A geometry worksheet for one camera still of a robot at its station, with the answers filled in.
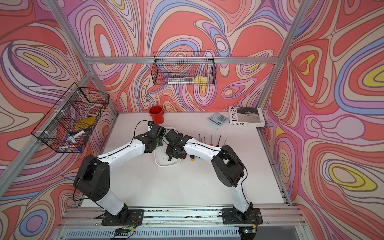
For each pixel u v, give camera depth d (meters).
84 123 0.70
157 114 1.09
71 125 0.80
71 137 0.72
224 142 1.02
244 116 1.14
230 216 0.73
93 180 0.45
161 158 0.91
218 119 1.14
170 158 0.88
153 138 0.69
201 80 0.91
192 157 0.93
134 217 0.73
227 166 0.51
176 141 0.70
